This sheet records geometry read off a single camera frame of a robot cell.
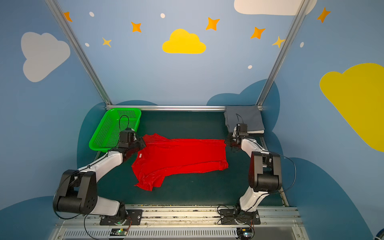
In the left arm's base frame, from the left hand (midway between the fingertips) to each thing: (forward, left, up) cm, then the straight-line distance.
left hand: (146, 140), depth 92 cm
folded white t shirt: (+13, -78, -5) cm, 79 cm away
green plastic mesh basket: (+11, +33, -9) cm, 36 cm away
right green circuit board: (-46, -55, -11) cm, 73 cm away
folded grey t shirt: (+24, -70, 0) cm, 74 cm away
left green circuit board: (-46, +6, -11) cm, 48 cm away
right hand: (+5, -53, -3) cm, 53 cm away
